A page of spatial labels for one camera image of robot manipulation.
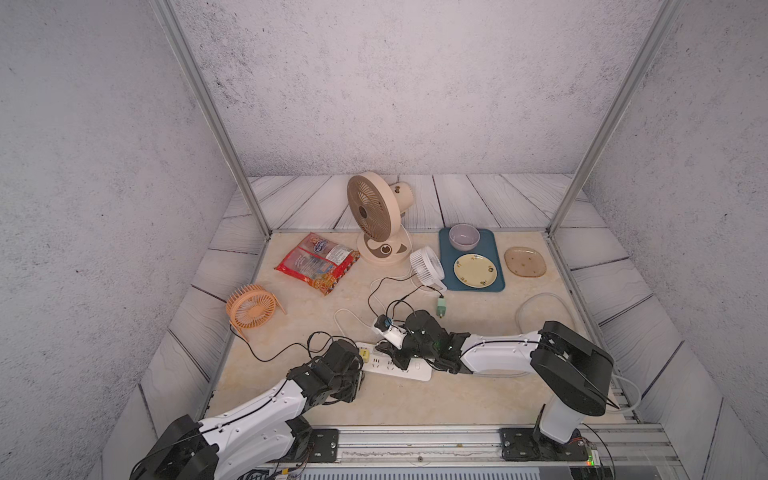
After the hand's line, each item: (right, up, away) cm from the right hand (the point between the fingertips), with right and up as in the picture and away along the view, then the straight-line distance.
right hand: (379, 347), depth 82 cm
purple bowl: (+31, +31, +33) cm, 55 cm away
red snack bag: (-22, +22, +25) cm, 40 cm away
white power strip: (0, -5, +1) cm, 5 cm away
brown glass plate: (+52, +22, +29) cm, 64 cm away
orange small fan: (-38, +10, +7) cm, 40 cm away
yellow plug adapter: (-4, -1, -2) cm, 4 cm away
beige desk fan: (-1, +40, +11) cm, 41 cm away
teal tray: (+39, +28, +32) cm, 58 cm away
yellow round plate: (+33, +19, +26) cm, 46 cm away
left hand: (-1, -8, +1) cm, 8 cm away
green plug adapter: (+19, +8, +14) cm, 25 cm away
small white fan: (+15, +21, +14) cm, 29 cm away
